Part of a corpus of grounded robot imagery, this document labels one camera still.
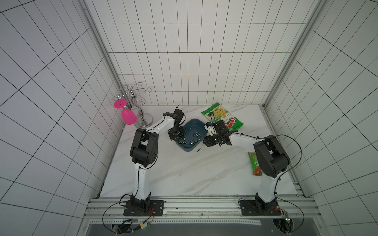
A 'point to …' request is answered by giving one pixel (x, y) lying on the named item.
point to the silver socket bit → (184, 142)
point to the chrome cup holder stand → (132, 95)
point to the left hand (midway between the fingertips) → (180, 140)
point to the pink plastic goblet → (128, 117)
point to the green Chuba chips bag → (218, 112)
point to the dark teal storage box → (194, 140)
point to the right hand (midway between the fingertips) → (202, 140)
